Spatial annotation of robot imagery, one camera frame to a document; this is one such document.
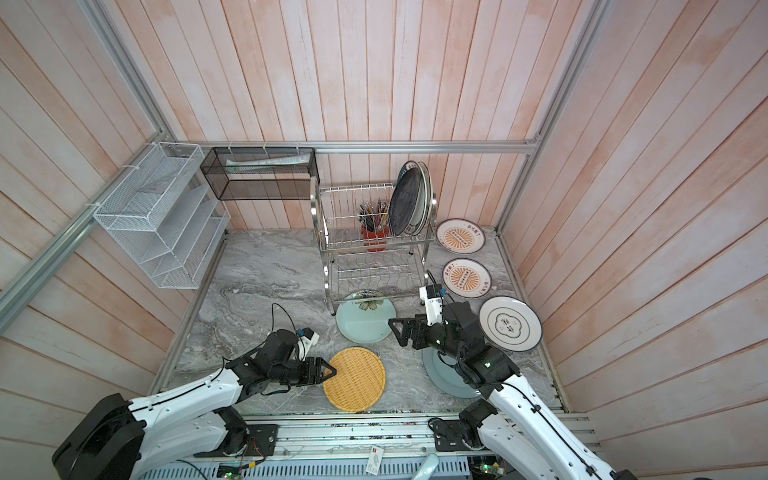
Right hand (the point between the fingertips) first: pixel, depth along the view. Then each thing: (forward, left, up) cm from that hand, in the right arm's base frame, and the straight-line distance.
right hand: (403, 319), depth 74 cm
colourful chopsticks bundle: (+45, +9, -7) cm, 47 cm away
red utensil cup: (+21, +8, +6) cm, 23 cm away
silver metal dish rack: (+32, +13, -14) cm, 37 cm away
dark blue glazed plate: (+30, 0, +15) cm, 33 cm away
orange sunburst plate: (+48, -26, -19) cm, 57 cm away
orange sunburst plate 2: (+28, -25, -20) cm, 42 cm away
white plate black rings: (+10, -36, -20) cm, 42 cm away
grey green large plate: (-7, -13, -19) cm, 24 cm away
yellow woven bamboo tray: (-10, +12, -18) cm, 24 cm away
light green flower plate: (+8, +10, -17) cm, 22 cm away
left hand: (-11, +20, -16) cm, 28 cm away
